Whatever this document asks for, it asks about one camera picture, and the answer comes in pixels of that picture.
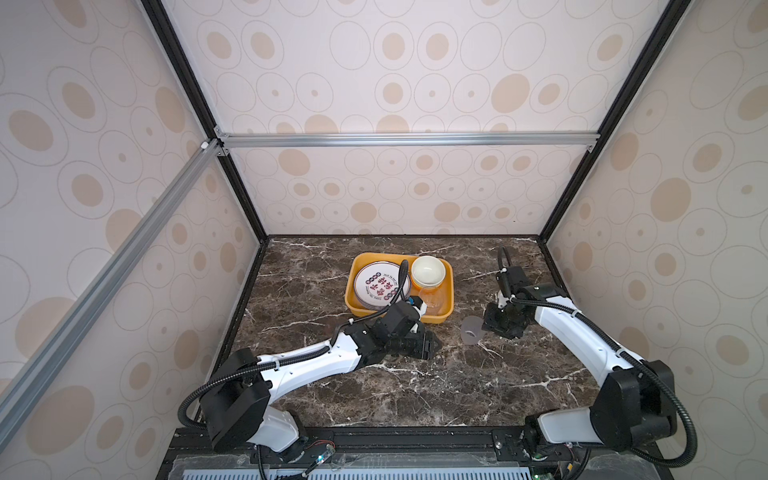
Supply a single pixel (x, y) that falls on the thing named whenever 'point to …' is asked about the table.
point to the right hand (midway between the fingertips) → (488, 326)
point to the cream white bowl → (428, 272)
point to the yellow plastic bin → (355, 308)
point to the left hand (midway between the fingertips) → (442, 344)
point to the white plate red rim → (375, 284)
